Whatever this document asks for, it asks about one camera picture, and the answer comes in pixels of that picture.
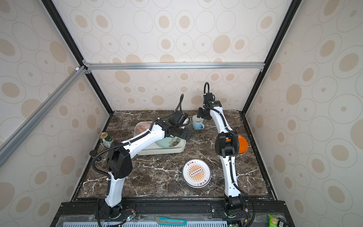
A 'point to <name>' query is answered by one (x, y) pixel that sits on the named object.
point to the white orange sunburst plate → (196, 173)
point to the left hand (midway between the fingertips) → (189, 130)
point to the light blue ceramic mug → (197, 123)
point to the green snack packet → (273, 222)
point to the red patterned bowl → (142, 127)
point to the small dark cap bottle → (93, 153)
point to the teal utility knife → (165, 221)
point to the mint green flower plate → (167, 144)
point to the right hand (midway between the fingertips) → (201, 114)
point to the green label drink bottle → (107, 139)
